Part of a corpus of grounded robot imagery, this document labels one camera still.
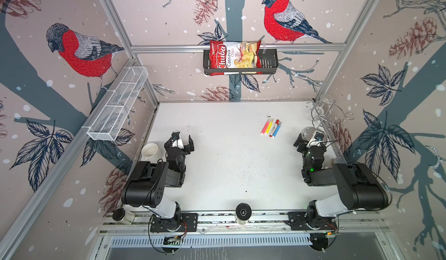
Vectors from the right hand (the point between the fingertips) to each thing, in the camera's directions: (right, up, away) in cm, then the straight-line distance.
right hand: (308, 135), depth 90 cm
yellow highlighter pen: (-17, +4, +17) cm, 24 cm away
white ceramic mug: (-85, -8, 0) cm, 85 cm away
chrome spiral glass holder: (+25, +11, +27) cm, 39 cm away
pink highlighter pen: (-20, +3, +17) cm, 26 cm away
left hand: (-67, +1, 0) cm, 67 cm away
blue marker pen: (-12, +2, +16) cm, 20 cm away
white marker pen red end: (-13, +3, +17) cm, 22 cm away
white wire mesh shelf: (-94, +16, -12) cm, 97 cm away
